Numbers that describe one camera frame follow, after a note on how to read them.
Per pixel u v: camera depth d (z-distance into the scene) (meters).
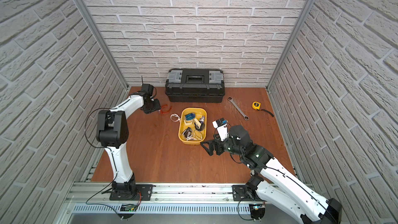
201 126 0.94
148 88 0.82
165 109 1.08
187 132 0.90
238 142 0.52
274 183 0.48
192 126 0.95
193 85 0.97
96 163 0.85
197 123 0.95
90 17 0.82
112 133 0.54
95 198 0.60
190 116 1.00
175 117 1.00
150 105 0.89
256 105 1.06
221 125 0.62
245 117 1.01
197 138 0.90
